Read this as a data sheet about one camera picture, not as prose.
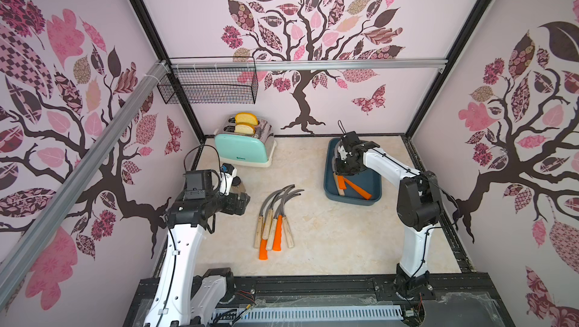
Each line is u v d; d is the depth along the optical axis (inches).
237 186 36.5
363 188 38.1
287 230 33.8
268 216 35.3
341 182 37.2
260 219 35.2
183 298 15.4
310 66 36.1
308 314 27.5
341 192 37.5
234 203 25.4
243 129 38.4
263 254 32.0
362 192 37.9
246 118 39.5
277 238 33.4
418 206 20.7
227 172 25.2
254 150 39.1
